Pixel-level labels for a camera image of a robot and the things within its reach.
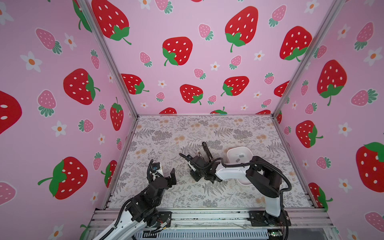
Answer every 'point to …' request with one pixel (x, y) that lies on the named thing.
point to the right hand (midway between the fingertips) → (191, 171)
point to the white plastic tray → (232, 154)
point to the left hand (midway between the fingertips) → (167, 170)
